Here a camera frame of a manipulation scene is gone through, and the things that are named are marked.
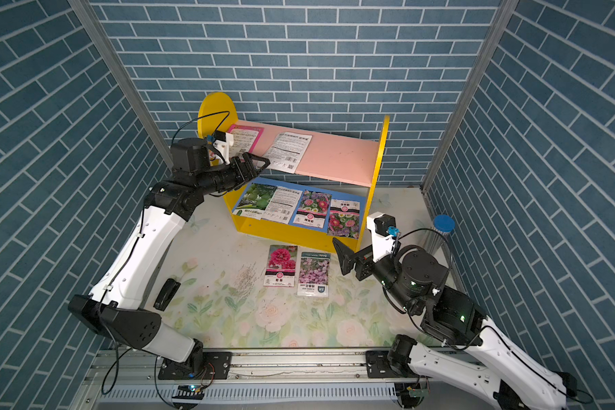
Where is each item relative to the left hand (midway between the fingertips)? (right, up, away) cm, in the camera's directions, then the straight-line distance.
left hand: (270, 166), depth 68 cm
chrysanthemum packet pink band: (+11, -12, +26) cm, 31 cm away
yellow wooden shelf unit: (+12, -4, +34) cm, 36 cm away
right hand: (+21, -17, -11) cm, 29 cm away
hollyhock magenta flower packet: (-1, -33, +26) cm, 42 cm away
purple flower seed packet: (+11, -35, +24) cm, 44 cm away
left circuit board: (-24, -64, +5) cm, 68 cm away
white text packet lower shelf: (-1, -10, +28) cm, 30 cm away
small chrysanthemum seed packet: (+22, -15, +24) cm, 36 cm away
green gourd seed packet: (-11, -8, +29) cm, 32 cm away
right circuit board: (+41, -62, +2) cm, 74 cm away
